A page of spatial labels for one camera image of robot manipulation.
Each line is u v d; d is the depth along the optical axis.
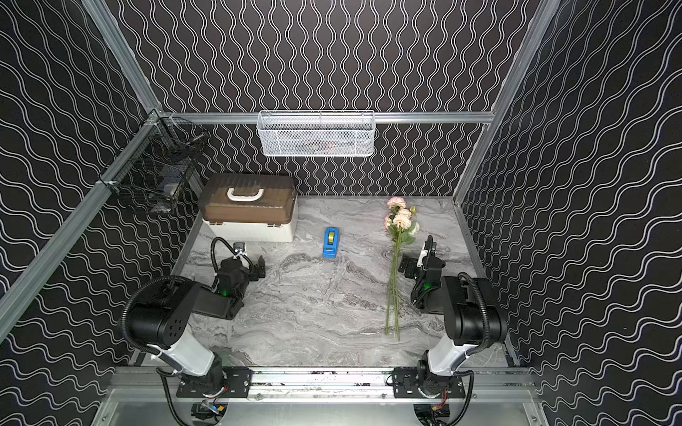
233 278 0.74
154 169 0.92
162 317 0.47
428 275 0.74
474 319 0.47
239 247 0.82
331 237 1.00
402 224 1.03
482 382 0.78
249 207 0.89
